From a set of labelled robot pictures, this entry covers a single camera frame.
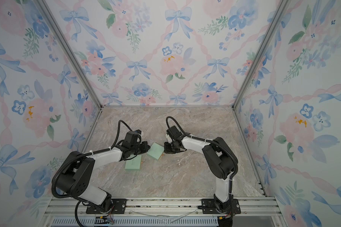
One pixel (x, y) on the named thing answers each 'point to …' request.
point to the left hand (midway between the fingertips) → (152, 146)
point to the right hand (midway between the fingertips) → (165, 150)
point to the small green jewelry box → (134, 164)
